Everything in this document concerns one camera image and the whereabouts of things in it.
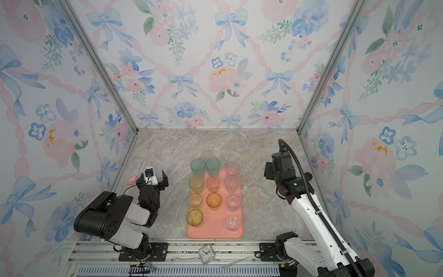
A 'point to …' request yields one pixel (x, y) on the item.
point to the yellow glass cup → (213, 201)
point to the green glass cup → (195, 217)
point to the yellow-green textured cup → (196, 183)
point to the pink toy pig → (132, 180)
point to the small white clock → (207, 253)
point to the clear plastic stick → (237, 262)
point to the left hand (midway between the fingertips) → (153, 171)
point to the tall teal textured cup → (198, 166)
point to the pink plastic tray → (213, 226)
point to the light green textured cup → (194, 201)
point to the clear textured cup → (232, 168)
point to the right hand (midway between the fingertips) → (276, 165)
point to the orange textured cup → (213, 184)
